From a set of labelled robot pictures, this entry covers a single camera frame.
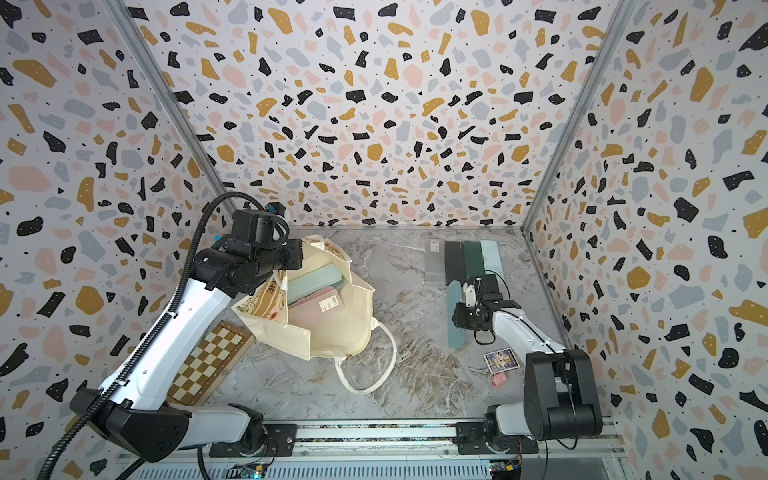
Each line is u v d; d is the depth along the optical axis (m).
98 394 0.38
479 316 0.67
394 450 0.73
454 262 1.10
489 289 0.73
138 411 0.38
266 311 0.77
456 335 0.89
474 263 1.11
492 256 1.14
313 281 0.97
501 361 0.86
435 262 1.12
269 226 0.55
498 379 0.82
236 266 0.48
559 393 0.43
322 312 0.91
